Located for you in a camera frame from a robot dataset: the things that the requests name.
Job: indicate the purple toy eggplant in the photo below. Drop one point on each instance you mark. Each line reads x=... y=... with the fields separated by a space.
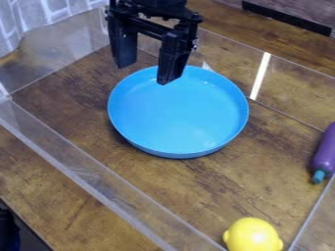
x=324 y=159

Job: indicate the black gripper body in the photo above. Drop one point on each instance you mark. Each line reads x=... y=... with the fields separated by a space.
x=129 y=17

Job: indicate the blue round tray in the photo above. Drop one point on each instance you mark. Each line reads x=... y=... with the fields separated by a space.
x=182 y=120

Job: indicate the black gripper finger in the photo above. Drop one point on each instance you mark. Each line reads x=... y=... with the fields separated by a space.
x=173 y=58
x=123 y=41

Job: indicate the yellow toy lemon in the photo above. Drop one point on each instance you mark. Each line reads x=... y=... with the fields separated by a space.
x=251 y=234

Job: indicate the clear acrylic enclosure wall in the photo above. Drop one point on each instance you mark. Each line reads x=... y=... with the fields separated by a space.
x=95 y=195

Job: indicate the grey patterned curtain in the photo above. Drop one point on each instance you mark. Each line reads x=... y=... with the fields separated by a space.
x=23 y=15

